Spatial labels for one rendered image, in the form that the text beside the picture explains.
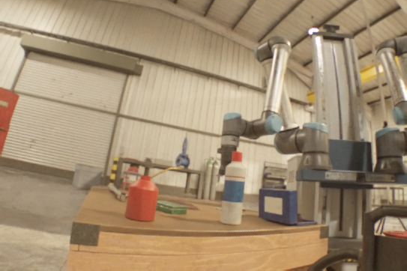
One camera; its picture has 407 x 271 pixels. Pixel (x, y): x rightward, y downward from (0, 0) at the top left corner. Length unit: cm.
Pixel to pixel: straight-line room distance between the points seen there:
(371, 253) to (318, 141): 81
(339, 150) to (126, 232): 127
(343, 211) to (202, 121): 796
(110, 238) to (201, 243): 21
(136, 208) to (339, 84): 153
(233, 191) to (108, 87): 843
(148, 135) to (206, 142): 233
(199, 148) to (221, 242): 828
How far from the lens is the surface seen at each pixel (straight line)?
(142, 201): 58
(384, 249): 58
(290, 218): 78
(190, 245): 57
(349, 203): 158
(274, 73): 120
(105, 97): 880
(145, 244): 53
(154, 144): 851
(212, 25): 1108
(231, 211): 69
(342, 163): 148
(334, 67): 180
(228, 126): 106
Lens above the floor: 59
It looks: 17 degrees up
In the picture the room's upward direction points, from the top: 7 degrees clockwise
